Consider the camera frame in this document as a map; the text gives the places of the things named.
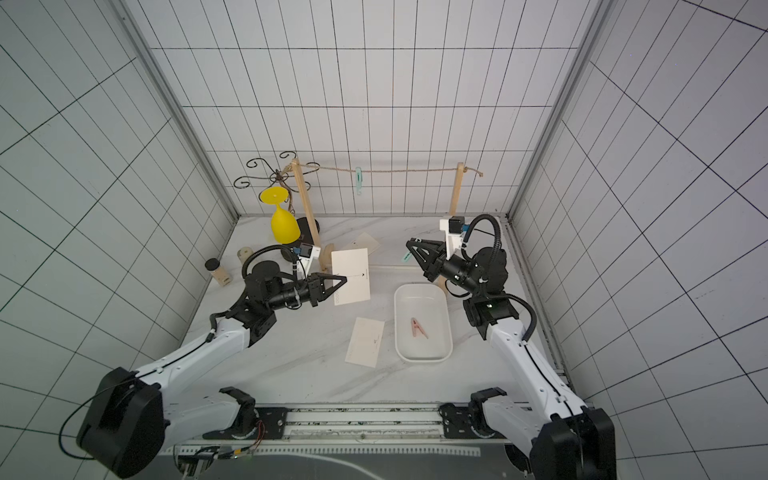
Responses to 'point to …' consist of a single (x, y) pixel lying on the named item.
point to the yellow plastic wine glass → (284, 226)
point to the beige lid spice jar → (244, 253)
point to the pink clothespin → (415, 325)
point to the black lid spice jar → (213, 265)
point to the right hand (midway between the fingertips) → (412, 238)
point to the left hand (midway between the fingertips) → (343, 284)
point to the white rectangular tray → (423, 326)
